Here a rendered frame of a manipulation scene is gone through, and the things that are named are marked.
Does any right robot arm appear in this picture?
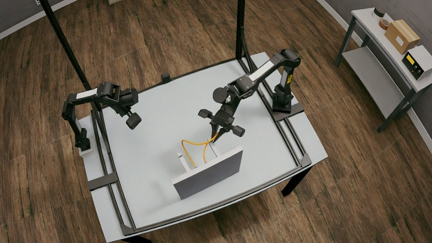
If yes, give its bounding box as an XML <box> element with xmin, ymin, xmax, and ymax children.
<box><xmin>62</xmin><ymin>82</ymin><xmax>139</xmax><ymax>152</ymax></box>

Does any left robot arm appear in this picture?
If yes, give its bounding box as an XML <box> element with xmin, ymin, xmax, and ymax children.
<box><xmin>213</xmin><ymin>49</ymin><xmax>301</xmax><ymax>127</ymax></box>

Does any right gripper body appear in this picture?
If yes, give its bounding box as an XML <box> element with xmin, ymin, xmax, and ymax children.
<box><xmin>115</xmin><ymin>106</ymin><xmax>142</xmax><ymax>130</ymax></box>

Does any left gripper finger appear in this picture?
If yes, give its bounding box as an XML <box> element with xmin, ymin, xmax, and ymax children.
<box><xmin>209</xmin><ymin>122</ymin><xmax>220</xmax><ymax>139</ymax></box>
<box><xmin>213</xmin><ymin>128</ymin><xmax>230</xmax><ymax>143</ymax></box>

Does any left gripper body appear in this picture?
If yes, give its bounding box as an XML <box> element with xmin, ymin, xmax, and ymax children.
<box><xmin>198</xmin><ymin>104</ymin><xmax>245</xmax><ymax>137</ymax></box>

